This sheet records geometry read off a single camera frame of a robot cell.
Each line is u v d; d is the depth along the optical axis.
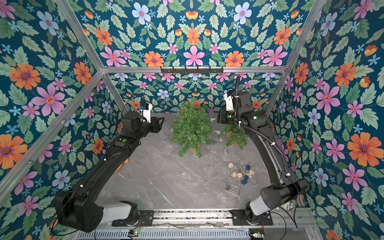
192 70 0.93
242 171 0.88
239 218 0.73
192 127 0.72
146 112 0.67
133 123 0.58
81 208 0.38
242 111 0.51
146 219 0.73
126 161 0.54
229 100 0.63
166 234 0.70
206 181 0.85
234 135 0.91
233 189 0.82
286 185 0.40
